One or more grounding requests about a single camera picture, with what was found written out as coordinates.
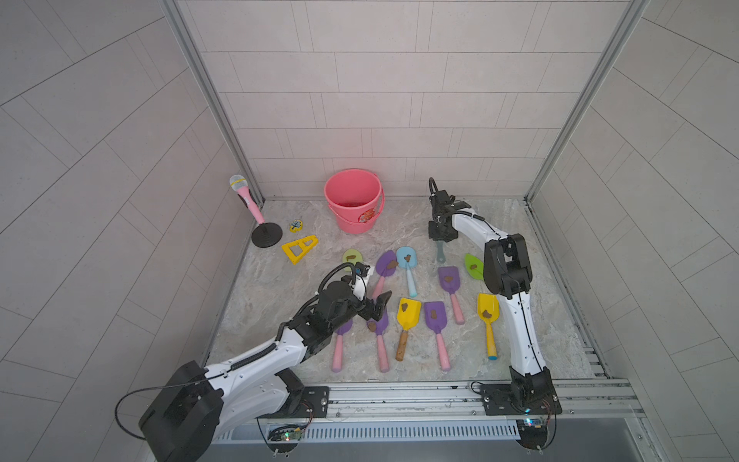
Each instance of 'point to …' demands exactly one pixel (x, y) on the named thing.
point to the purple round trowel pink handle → (385, 265)
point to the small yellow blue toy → (296, 225)
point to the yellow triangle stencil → (297, 250)
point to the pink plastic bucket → (357, 198)
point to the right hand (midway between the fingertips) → (437, 233)
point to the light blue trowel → (407, 258)
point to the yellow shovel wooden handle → (408, 316)
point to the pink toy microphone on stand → (264, 234)
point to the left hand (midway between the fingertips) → (382, 285)
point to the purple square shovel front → (436, 319)
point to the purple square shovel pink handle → (450, 282)
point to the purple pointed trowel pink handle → (337, 360)
